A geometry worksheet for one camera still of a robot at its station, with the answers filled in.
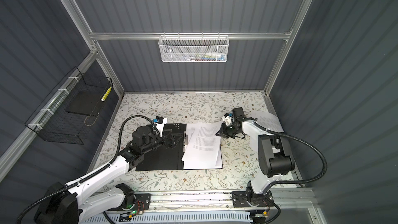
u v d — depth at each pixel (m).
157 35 1.57
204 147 0.91
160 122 0.70
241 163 0.87
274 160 0.47
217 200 0.75
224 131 0.81
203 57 0.92
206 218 0.77
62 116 0.71
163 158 0.89
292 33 0.87
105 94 0.81
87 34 0.87
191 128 1.00
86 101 0.78
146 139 0.63
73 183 0.43
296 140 0.43
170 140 0.69
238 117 0.76
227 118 0.88
